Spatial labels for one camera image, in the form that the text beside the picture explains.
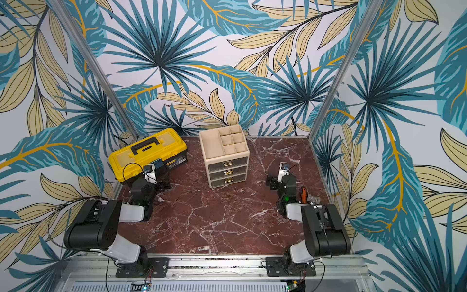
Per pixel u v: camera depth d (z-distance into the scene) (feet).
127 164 2.21
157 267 2.42
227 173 2.96
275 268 2.39
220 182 2.96
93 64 2.75
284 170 2.62
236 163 2.69
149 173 2.57
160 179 2.71
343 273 2.38
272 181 2.77
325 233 1.48
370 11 2.27
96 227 1.47
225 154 2.61
